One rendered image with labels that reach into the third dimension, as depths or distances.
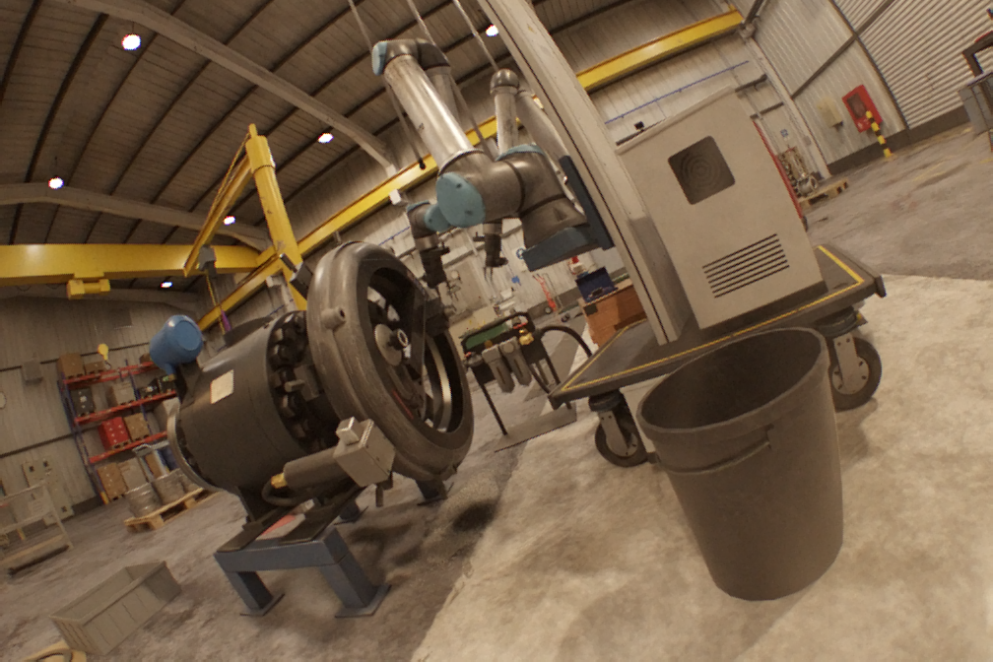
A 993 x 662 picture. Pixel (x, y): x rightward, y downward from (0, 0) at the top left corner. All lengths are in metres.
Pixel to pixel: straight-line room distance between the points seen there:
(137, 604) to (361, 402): 1.59
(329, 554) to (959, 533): 1.31
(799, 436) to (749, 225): 0.57
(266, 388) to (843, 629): 1.34
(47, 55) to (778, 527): 10.69
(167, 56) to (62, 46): 2.58
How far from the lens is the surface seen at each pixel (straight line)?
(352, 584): 1.22
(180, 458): 1.79
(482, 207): 1.02
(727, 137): 1.01
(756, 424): 0.52
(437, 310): 1.33
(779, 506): 0.61
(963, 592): 0.74
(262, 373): 1.24
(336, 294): 1.01
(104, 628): 2.07
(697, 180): 1.01
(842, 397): 1.15
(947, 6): 8.93
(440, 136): 1.14
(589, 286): 1.99
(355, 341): 0.95
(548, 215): 1.09
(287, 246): 5.22
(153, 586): 2.23
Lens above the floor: 0.60
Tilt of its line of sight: 3 degrees up
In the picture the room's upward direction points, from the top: 25 degrees counter-clockwise
